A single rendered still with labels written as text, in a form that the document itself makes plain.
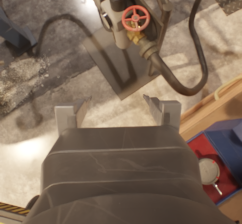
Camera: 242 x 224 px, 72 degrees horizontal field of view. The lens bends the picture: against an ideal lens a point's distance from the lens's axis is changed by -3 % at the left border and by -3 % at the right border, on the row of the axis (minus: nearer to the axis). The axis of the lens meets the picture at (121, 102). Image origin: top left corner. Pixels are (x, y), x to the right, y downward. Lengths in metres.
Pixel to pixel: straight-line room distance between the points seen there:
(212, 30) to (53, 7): 0.95
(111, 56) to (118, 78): 0.13
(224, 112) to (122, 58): 0.64
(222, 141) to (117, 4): 0.44
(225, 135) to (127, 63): 0.65
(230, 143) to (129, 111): 0.56
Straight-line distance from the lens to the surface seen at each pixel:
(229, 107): 0.50
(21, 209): 0.81
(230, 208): 0.53
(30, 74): 1.13
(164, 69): 0.49
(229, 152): 0.48
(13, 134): 1.15
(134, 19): 0.48
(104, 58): 0.98
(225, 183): 0.50
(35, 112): 1.07
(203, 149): 0.46
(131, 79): 0.93
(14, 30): 1.10
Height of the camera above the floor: 0.91
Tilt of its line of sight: 81 degrees down
